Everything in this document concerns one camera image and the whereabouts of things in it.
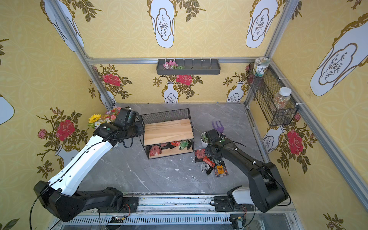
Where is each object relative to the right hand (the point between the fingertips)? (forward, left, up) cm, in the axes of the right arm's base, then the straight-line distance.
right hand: (211, 150), depth 89 cm
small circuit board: (-37, +50, -6) cm, 62 cm away
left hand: (+3, +43, +20) cm, 47 cm away
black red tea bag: (-7, +2, -1) cm, 7 cm away
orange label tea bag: (-10, -5, -4) cm, 12 cm away
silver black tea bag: (-9, +5, -2) cm, 10 cm away
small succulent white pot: (+6, +5, +4) cm, 8 cm away
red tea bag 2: (-2, +8, -2) cm, 8 cm away
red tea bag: (+5, +23, -2) cm, 24 cm away
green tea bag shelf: (+4, +18, -1) cm, 19 cm away
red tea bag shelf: (0, +36, -2) cm, 36 cm away
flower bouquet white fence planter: (+9, +69, +17) cm, 72 cm away
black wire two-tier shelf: (+6, +27, +9) cm, 29 cm away
